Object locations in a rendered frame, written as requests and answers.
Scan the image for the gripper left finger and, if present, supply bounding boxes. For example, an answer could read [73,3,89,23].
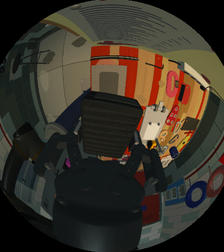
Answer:
[33,123,84,178]

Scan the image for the white long box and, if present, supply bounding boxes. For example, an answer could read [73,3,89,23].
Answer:
[177,61,210,91]

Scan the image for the black thin rod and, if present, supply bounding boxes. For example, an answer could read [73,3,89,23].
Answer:
[89,55,140,62]

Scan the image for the grey ceiling vent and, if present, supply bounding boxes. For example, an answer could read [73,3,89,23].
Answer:
[79,3,192,52]

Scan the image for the grey metal pin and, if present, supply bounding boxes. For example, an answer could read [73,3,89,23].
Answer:
[154,138,168,156]

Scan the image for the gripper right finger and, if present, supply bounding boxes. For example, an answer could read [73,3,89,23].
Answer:
[123,130,169,195]

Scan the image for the grey perforated box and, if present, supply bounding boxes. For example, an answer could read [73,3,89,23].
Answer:
[13,180,36,206]

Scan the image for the red cabinet door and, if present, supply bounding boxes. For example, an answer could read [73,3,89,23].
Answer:
[134,171,162,225]

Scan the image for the red ring buoy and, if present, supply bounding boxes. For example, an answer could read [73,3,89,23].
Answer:
[206,165,224,199]

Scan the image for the pink oval ring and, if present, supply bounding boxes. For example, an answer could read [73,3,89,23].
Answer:
[165,70,181,98]

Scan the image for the dark square plate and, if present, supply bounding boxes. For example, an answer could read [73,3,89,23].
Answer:
[181,116,201,131]

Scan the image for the black hex key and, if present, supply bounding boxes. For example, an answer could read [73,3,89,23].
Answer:
[144,62,165,70]

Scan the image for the grey square pad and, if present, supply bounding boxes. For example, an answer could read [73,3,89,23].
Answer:
[90,64,128,97]

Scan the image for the dark blue tripod leg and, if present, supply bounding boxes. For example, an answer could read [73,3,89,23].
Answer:
[54,88,92,137]

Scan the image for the black ribbed rubber shoe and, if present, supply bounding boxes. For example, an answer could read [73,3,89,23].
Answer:
[80,90,144,159]

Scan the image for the blue ring buoy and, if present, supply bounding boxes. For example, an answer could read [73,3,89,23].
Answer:
[185,180,209,209]

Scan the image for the red plate with holes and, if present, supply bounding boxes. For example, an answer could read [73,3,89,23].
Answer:
[165,105,180,126]

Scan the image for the grey round leg collar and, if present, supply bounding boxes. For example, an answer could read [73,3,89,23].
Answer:
[44,122,69,143]

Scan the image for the yellow flat piece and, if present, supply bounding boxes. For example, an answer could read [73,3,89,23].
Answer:
[177,135,192,150]

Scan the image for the dark blue cup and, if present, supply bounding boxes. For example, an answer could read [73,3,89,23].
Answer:
[169,146,180,159]

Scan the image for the white printed card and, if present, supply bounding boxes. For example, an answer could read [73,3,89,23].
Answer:
[160,155,173,169]

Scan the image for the blue poster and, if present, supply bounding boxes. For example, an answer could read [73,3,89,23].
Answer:
[163,178,187,207]

